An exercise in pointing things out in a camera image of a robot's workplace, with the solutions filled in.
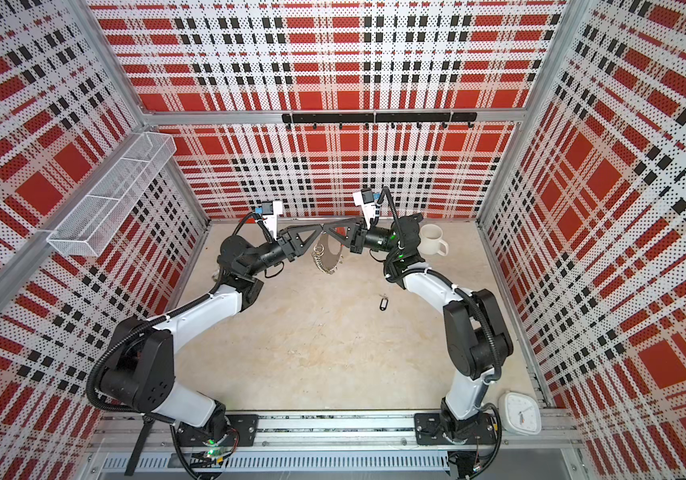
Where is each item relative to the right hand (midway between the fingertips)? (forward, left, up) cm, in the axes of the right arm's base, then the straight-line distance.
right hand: (325, 229), depth 70 cm
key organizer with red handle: (0, 0, -10) cm, 10 cm away
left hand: (0, +1, -1) cm, 1 cm away
